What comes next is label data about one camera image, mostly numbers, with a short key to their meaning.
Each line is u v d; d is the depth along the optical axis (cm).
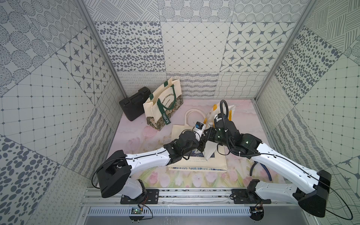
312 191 39
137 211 72
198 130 67
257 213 72
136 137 98
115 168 45
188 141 59
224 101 57
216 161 85
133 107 93
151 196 73
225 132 52
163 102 96
